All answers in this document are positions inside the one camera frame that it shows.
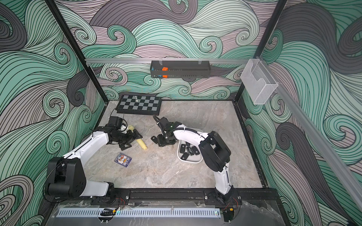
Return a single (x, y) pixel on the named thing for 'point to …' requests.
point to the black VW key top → (185, 156)
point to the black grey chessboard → (139, 104)
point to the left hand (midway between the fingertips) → (137, 139)
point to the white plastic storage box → (189, 152)
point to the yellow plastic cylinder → (140, 141)
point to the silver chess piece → (136, 100)
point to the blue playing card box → (123, 159)
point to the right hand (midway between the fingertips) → (163, 142)
